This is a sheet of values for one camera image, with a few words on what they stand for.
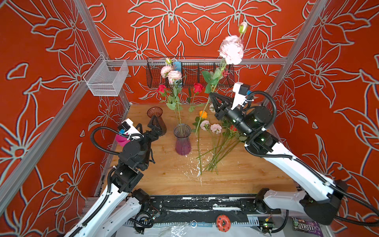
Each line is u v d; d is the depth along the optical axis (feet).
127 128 1.69
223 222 2.24
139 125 2.10
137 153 1.44
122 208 1.89
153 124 1.80
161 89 2.55
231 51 1.40
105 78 3.09
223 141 3.08
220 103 1.67
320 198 1.29
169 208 2.39
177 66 2.94
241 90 1.52
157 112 2.99
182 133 2.68
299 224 2.20
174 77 2.27
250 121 1.41
